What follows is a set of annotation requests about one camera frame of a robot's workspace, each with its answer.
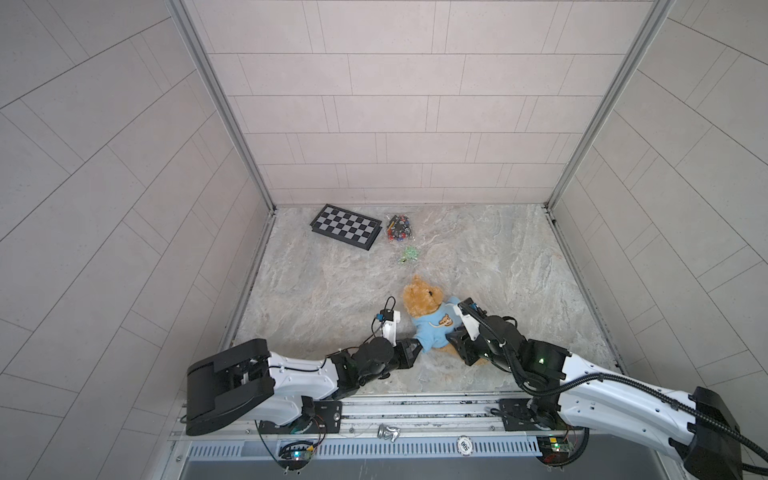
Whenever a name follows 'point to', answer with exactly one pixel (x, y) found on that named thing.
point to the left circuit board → (296, 451)
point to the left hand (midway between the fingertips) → (433, 348)
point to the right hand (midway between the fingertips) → (448, 341)
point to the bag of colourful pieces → (399, 228)
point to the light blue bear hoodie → (431, 330)
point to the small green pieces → (410, 253)
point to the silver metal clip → (388, 433)
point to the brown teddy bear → (419, 298)
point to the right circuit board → (553, 449)
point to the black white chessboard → (347, 226)
